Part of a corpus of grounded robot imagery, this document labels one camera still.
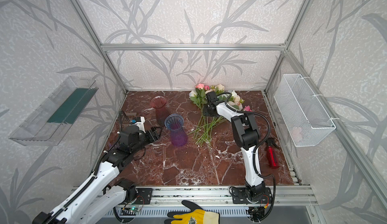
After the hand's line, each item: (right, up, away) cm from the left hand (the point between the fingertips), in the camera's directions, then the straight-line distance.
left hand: (161, 125), depth 79 cm
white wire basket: (+65, +6, -15) cm, 67 cm away
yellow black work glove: (+19, -39, -12) cm, 45 cm away
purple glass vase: (+6, +1, +4) cm, 7 cm away
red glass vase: (-5, +12, +12) cm, 18 cm away
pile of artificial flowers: (+22, -6, +19) cm, 30 cm away
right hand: (+25, +8, +26) cm, 37 cm away
